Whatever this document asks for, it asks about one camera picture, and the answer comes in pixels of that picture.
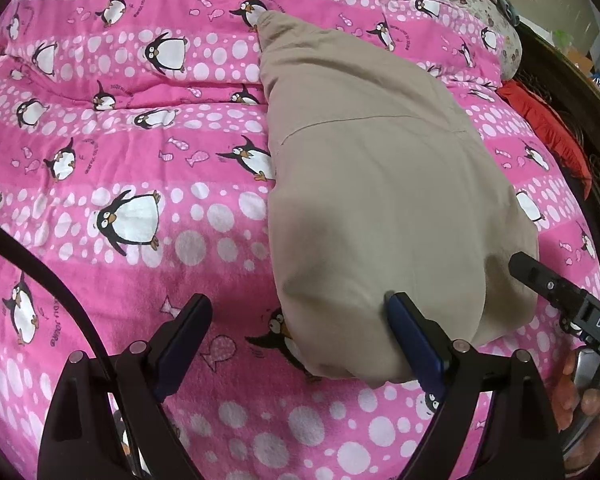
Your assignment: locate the beige jacket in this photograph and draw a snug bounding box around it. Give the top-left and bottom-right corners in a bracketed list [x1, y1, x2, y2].
[258, 11, 538, 387]

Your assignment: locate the dark wooden bed frame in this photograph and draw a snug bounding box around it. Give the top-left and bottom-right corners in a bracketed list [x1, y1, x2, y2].
[515, 24, 600, 258]

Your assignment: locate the red cushion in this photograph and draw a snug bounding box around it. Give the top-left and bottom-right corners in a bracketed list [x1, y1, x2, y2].
[496, 80, 593, 198]

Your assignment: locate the pink penguin blanket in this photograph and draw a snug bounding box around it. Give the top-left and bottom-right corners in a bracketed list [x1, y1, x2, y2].
[0, 0, 600, 479]

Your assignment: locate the right hand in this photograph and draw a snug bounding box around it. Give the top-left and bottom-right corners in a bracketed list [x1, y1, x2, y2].
[552, 347, 600, 471]

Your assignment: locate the black cable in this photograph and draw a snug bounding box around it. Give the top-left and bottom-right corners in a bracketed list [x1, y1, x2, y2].
[0, 212, 152, 480]

